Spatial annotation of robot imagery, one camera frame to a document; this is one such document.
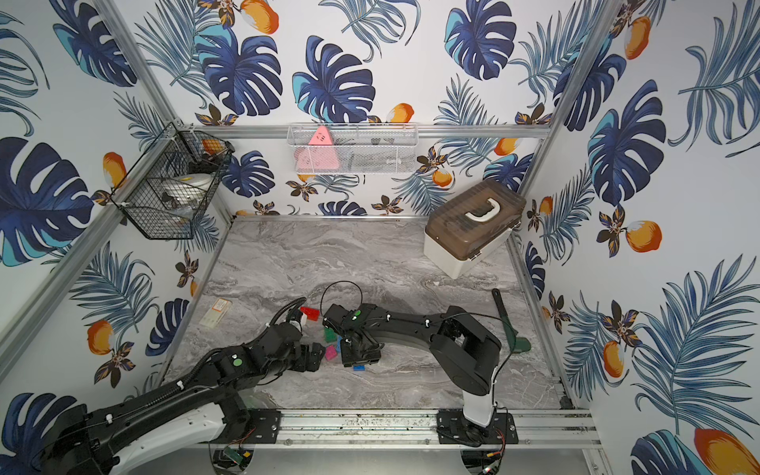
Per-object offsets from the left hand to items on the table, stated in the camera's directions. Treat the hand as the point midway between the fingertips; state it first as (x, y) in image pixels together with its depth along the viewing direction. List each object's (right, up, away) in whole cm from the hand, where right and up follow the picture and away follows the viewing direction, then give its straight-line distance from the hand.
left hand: (313, 347), depth 80 cm
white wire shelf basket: (+9, +61, +21) cm, 66 cm away
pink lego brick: (+4, -3, +5) cm, 7 cm away
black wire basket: (-44, +40, -3) cm, 59 cm away
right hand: (+11, -5, +4) cm, 13 cm away
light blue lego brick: (+7, +2, -2) cm, 8 cm away
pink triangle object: (-1, +55, +10) cm, 56 cm away
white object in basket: (-34, +43, 0) cm, 54 cm away
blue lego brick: (+12, -7, +4) cm, 15 cm away
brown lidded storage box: (+47, +34, +12) cm, 60 cm away
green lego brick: (+3, +1, +10) cm, 10 cm away
